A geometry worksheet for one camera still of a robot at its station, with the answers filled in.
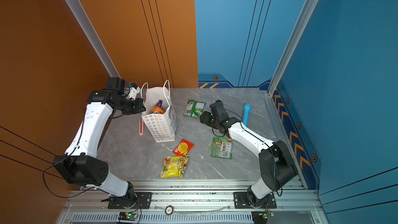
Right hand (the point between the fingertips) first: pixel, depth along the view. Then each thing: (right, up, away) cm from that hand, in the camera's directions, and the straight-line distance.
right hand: (202, 118), depth 87 cm
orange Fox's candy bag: (-24, +5, -2) cm, 25 cm away
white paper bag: (-23, +3, -2) cm, 24 cm away
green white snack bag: (+12, -17, +4) cm, 21 cm away
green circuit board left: (-34, -44, -16) cm, 58 cm away
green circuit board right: (+28, -44, -16) cm, 55 cm away
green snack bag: (-5, +5, +19) cm, 20 cm away
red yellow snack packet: (-11, -17, +2) cm, 21 cm away
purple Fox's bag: (-27, +8, +8) cm, 29 cm away
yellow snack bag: (-14, -24, -7) cm, 29 cm away
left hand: (-29, +7, -8) cm, 31 cm away
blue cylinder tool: (+31, +1, +18) cm, 36 cm away
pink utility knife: (-39, -7, +12) cm, 42 cm away
